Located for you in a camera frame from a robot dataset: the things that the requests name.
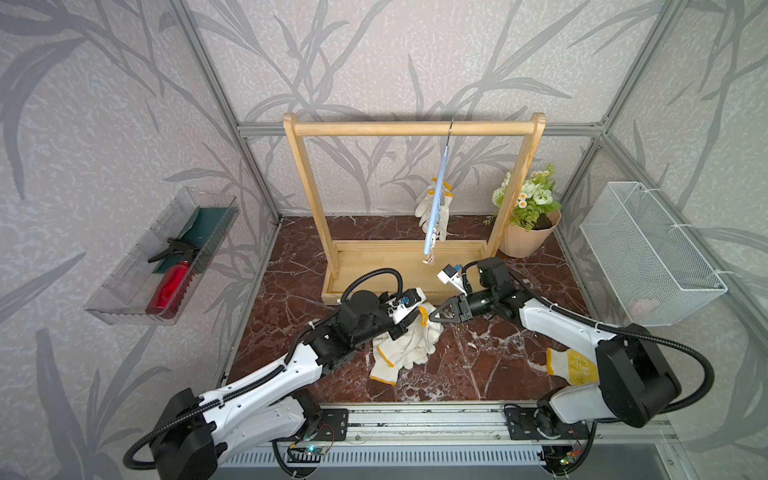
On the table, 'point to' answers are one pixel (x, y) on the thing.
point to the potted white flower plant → (536, 214)
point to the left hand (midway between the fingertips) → (419, 303)
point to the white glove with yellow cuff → (403, 352)
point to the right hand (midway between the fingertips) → (433, 319)
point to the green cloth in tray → (202, 225)
